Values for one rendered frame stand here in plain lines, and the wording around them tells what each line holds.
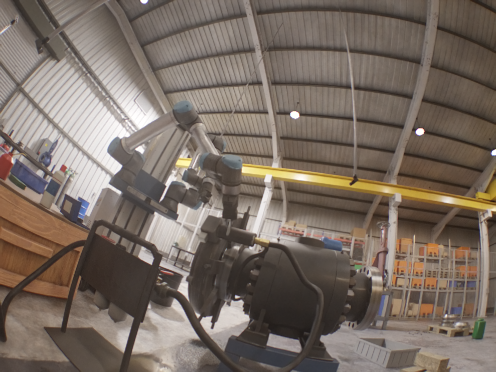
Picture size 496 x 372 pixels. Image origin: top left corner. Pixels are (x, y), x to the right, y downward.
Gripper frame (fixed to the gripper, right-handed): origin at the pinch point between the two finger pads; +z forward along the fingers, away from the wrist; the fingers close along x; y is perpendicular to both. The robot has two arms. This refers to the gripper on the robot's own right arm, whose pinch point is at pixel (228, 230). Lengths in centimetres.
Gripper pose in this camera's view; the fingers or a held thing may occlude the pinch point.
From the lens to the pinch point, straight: 106.0
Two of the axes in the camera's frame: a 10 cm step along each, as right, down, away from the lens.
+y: 0.7, -3.9, 9.2
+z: -0.7, 9.2, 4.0
